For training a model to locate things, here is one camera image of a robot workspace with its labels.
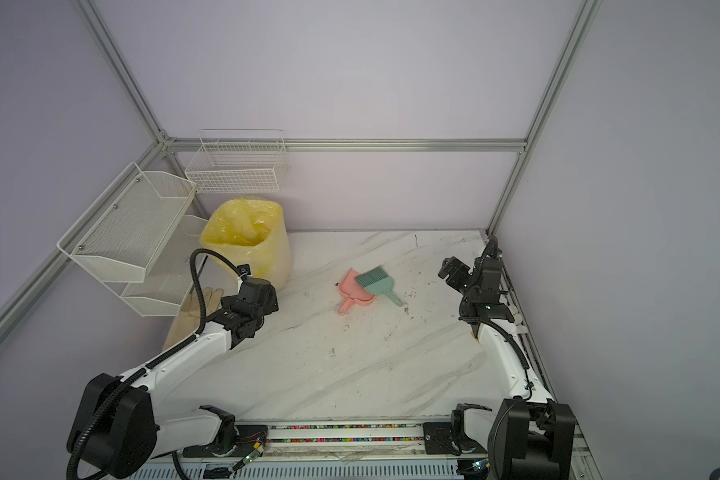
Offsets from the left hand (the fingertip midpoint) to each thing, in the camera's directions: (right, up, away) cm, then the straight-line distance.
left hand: (249, 297), depth 86 cm
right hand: (+59, +10, -3) cm, 60 cm away
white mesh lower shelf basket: (-29, +5, +7) cm, 30 cm away
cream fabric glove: (-24, -9, +9) cm, 27 cm away
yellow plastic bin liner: (-9, +24, +13) cm, 29 cm away
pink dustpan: (+29, 0, +16) cm, 34 cm away
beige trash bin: (+6, +12, 0) cm, 13 cm away
